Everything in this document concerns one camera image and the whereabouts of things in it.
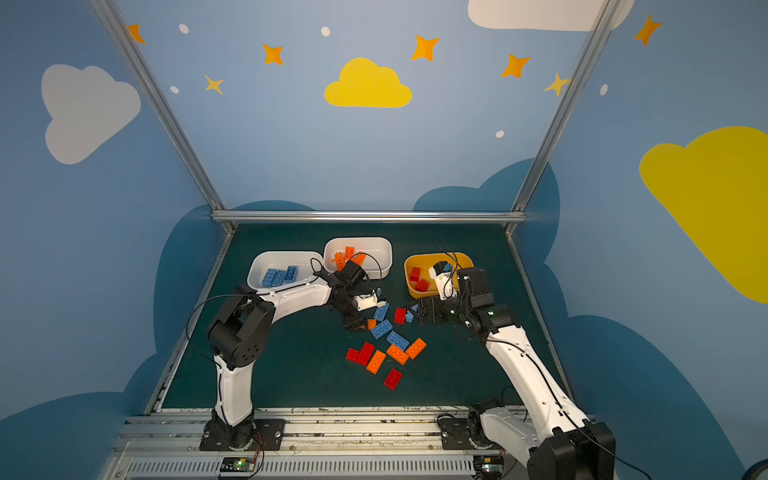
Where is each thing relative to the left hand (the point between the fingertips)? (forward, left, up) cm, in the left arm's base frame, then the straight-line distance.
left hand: (363, 312), depth 95 cm
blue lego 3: (+13, +31, -1) cm, 34 cm away
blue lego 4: (0, -6, 0) cm, 6 cm away
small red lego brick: (+15, -17, +1) cm, 23 cm away
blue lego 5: (-5, -6, -1) cm, 8 cm away
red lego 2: (-1, -12, +1) cm, 12 cm away
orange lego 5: (-16, -5, -1) cm, 16 cm away
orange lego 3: (-11, -17, -1) cm, 20 cm away
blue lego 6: (-8, -10, -1) cm, 13 cm away
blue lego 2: (+14, +27, 0) cm, 30 cm away
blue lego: (+13, +34, 0) cm, 37 cm away
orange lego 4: (-13, -11, -1) cm, 17 cm away
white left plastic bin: (-10, +10, +31) cm, 34 cm away
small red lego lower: (-14, +2, +1) cm, 14 cm away
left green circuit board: (-41, +28, -1) cm, 49 cm away
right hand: (-4, -19, +16) cm, 26 cm away
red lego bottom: (-21, -10, 0) cm, 23 cm away
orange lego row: (-4, -3, 0) cm, 5 cm away
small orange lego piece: (+25, +7, 0) cm, 26 cm away
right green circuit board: (-40, -34, -2) cm, 52 cm away
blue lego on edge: (-1, -15, 0) cm, 15 cm away
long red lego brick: (-13, -2, -1) cm, 13 cm away
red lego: (+12, -20, -1) cm, 23 cm away
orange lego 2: (+23, +3, -1) cm, 23 cm away
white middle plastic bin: (+27, -4, -1) cm, 28 cm away
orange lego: (+21, +11, +1) cm, 24 cm away
